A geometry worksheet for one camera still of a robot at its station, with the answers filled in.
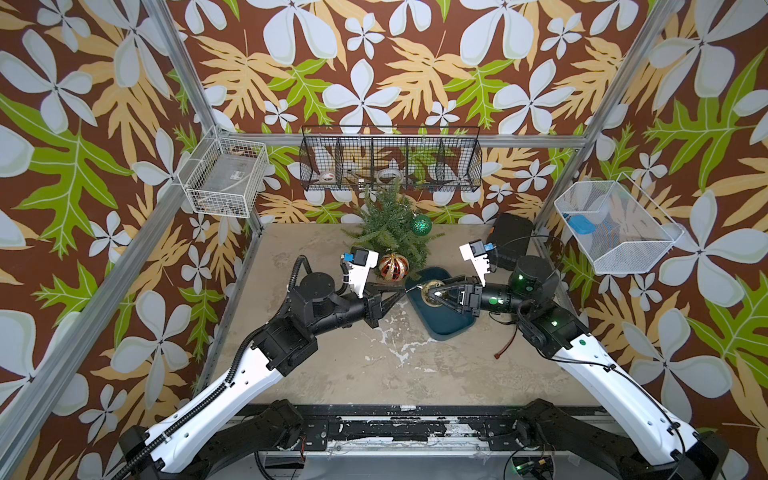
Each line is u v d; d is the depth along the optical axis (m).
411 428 0.75
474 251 0.57
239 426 0.56
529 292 0.51
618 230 0.82
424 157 0.96
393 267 0.70
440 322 0.89
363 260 0.54
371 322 0.54
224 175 0.86
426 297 0.60
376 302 0.52
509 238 1.17
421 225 0.75
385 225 0.78
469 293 0.55
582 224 0.85
